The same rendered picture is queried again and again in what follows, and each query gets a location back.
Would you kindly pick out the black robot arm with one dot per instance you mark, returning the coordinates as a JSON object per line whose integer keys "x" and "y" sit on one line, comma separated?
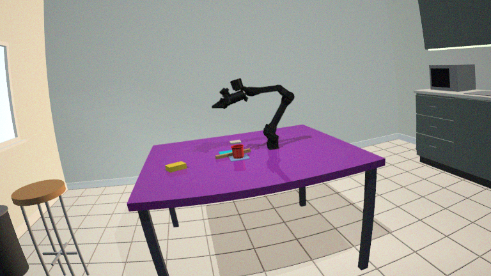
{"x": 270, "y": 129}

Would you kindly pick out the yellow rectangular block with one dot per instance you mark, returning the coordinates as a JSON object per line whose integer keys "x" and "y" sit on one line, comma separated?
{"x": 176, "y": 166}

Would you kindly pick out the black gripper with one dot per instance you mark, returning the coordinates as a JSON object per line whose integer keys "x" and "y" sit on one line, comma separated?
{"x": 226, "y": 101}

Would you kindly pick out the red cup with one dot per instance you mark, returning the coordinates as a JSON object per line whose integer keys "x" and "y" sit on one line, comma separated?
{"x": 238, "y": 151}

